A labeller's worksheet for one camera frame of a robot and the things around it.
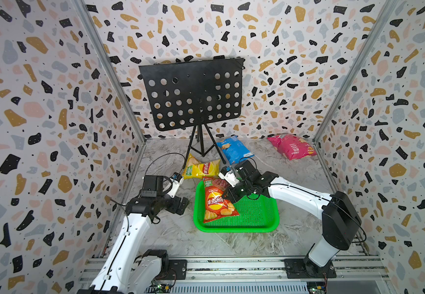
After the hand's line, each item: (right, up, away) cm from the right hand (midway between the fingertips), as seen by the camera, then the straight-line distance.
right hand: (222, 196), depth 81 cm
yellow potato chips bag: (-14, +11, +16) cm, 24 cm away
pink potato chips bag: (+40, +23, +22) cm, 51 cm away
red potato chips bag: (-3, -5, 0) cm, 5 cm away
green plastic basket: (+16, -11, +9) cm, 22 cm away
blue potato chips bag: (+7, +22, +27) cm, 36 cm away
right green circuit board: (+37, -33, -10) cm, 50 cm away
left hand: (-19, 0, -2) cm, 19 cm away
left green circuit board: (-26, -34, -9) cm, 44 cm away
